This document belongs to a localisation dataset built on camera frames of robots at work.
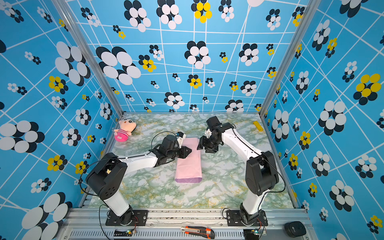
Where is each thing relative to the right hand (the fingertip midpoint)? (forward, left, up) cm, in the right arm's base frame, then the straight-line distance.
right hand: (202, 148), depth 86 cm
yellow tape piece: (+27, -42, -12) cm, 52 cm away
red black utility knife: (-39, 0, -11) cm, 40 cm away
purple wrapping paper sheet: (-11, +8, -5) cm, 14 cm away
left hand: (+1, +6, -4) cm, 7 cm away
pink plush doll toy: (+21, +53, -5) cm, 58 cm away
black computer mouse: (-37, -42, -10) cm, 57 cm away
